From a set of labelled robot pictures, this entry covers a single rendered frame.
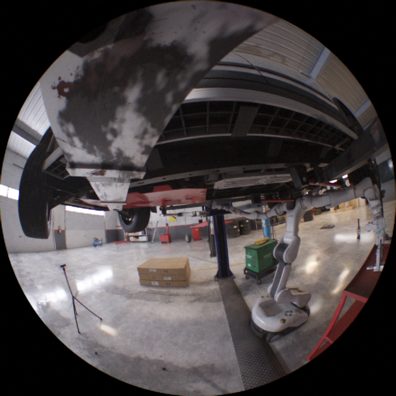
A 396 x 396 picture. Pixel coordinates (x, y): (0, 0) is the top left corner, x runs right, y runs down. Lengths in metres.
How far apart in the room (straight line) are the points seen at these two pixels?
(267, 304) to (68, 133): 1.68
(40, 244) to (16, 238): 1.63
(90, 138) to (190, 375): 1.52
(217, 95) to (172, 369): 1.73
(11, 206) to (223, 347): 8.84
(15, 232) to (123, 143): 8.46
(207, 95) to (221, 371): 1.66
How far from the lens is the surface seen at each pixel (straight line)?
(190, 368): 1.50
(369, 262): 1.19
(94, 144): 0.16
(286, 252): 1.12
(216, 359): 1.52
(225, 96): 0.31
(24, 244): 8.65
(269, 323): 1.36
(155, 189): 0.90
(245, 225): 8.62
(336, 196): 0.78
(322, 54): 4.79
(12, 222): 8.52
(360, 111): 8.34
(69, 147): 0.18
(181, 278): 2.72
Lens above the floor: 1.37
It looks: 11 degrees up
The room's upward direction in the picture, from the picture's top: 7 degrees counter-clockwise
